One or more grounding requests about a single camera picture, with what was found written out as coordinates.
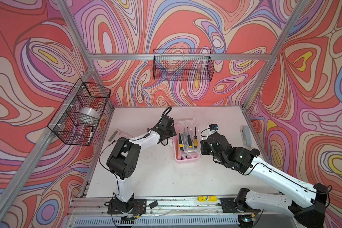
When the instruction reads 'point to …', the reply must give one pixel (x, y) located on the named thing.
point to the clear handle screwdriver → (185, 145)
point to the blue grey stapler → (246, 136)
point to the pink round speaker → (255, 152)
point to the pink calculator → (117, 134)
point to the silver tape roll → (89, 113)
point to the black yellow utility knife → (181, 143)
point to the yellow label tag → (212, 198)
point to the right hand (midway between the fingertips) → (202, 145)
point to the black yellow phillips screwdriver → (189, 142)
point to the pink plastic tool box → (192, 154)
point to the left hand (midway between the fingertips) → (176, 130)
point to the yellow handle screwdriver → (195, 142)
